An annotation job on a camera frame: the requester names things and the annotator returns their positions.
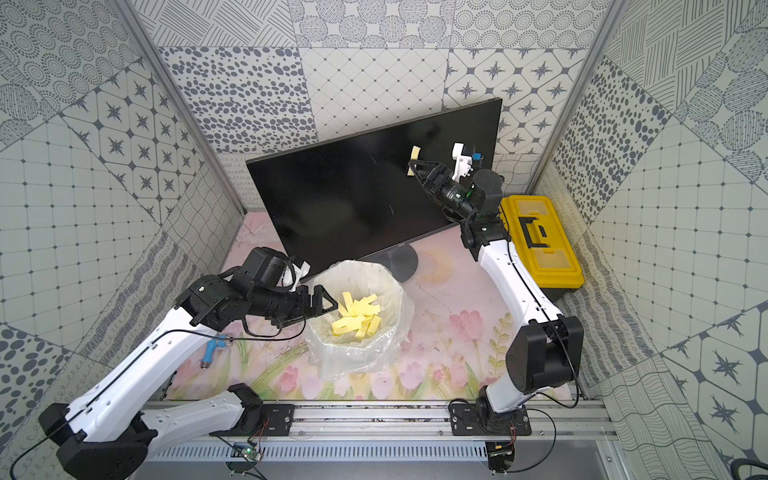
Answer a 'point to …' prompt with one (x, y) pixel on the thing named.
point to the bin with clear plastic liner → (345, 356)
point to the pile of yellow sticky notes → (358, 316)
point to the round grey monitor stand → (401, 261)
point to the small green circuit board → (246, 451)
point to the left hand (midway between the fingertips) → (324, 302)
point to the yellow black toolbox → (542, 244)
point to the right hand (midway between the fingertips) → (411, 170)
